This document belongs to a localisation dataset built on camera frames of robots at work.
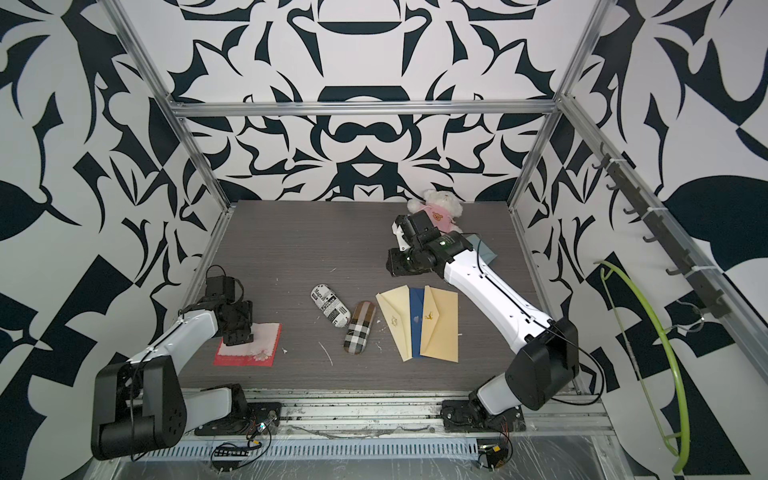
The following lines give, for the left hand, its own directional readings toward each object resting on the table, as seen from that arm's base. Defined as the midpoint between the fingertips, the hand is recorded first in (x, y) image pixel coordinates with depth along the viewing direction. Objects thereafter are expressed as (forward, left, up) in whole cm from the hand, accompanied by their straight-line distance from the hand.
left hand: (251, 311), depth 90 cm
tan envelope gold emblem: (-6, -55, +1) cm, 56 cm away
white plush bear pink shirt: (+34, -62, +7) cm, 71 cm away
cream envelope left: (+1, -43, -2) cm, 43 cm away
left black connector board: (-33, 0, -5) cm, 34 cm away
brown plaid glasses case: (-6, -32, +1) cm, 33 cm away
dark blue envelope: (-1, -49, -1) cm, 49 cm away
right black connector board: (-36, -65, -3) cm, 74 cm away
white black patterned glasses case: (+1, -23, +1) cm, 23 cm away
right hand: (+4, -41, +19) cm, 45 cm away
